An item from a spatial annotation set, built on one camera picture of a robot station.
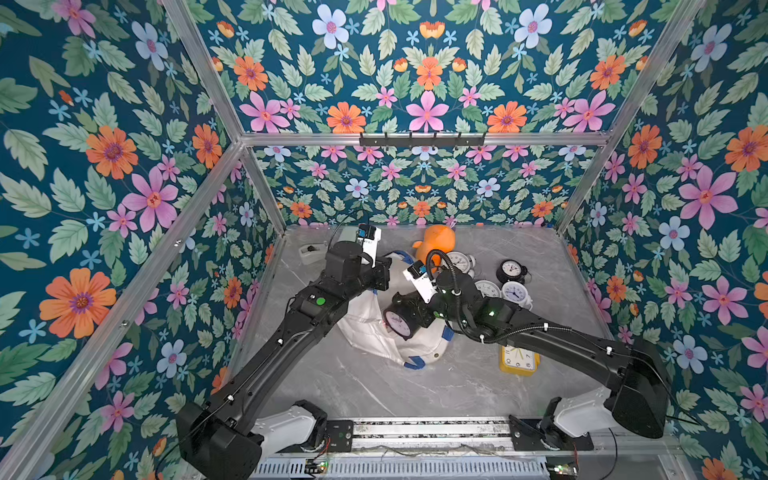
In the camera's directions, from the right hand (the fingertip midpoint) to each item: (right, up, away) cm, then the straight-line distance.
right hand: (411, 288), depth 75 cm
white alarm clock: (+26, -3, +22) cm, 35 cm away
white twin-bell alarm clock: (+36, -4, +23) cm, 43 cm away
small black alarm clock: (+35, +3, +27) cm, 44 cm away
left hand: (-4, +8, -3) cm, 9 cm away
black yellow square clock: (+31, -22, +8) cm, 38 cm away
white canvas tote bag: (-12, -10, 0) cm, 15 cm away
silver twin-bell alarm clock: (+18, +6, +29) cm, 35 cm away
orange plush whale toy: (+10, +15, +32) cm, 37 cm away
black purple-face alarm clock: (-1, -6, -2) cm, 6 cm away
